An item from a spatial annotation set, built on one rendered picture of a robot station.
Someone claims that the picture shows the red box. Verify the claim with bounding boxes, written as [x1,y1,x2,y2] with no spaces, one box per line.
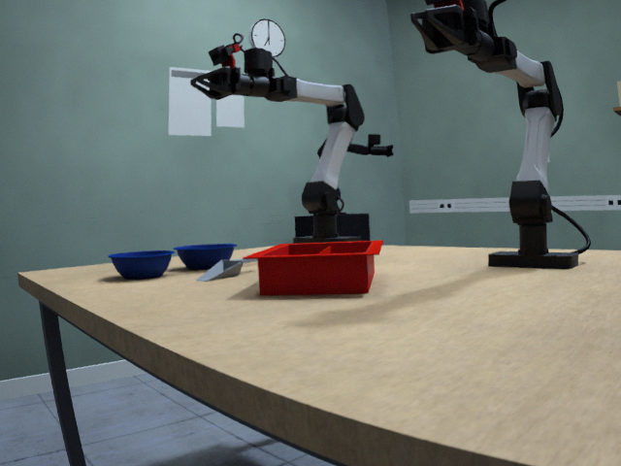
[243,241,383,295]

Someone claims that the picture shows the blue bowl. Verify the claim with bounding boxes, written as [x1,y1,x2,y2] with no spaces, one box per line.
[108,250,175,280]
[174,244,237,270]

